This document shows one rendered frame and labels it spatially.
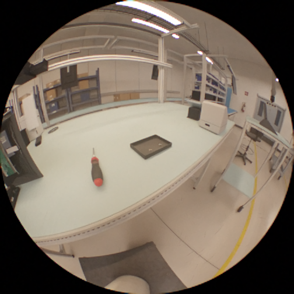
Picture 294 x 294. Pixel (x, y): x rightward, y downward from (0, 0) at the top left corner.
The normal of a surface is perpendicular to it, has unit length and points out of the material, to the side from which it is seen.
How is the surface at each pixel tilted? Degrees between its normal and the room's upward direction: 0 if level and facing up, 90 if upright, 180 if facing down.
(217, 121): 90
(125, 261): 0
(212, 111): 90
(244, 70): 90
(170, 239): 0
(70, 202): 0
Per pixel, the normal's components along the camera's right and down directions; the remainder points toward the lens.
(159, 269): 0.00, -0.84
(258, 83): -0.81, 0.32
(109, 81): 0.58, 0.44
